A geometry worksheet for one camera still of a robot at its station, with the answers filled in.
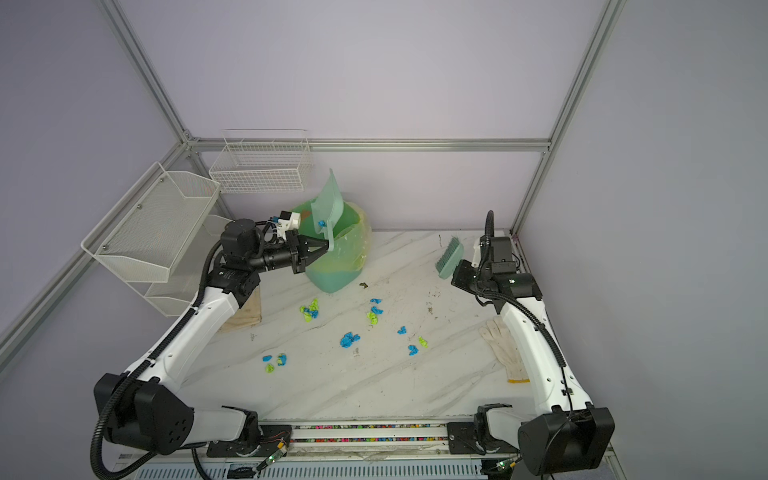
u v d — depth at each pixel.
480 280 0.58
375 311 0.97
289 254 0.64
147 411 0.39
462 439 0.73
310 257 0.66
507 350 0.89
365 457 0.72
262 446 0.73
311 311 0.98
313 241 0.68
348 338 0.91
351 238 0.85
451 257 0.86
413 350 0.88
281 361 0.86
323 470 0.70
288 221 0.69
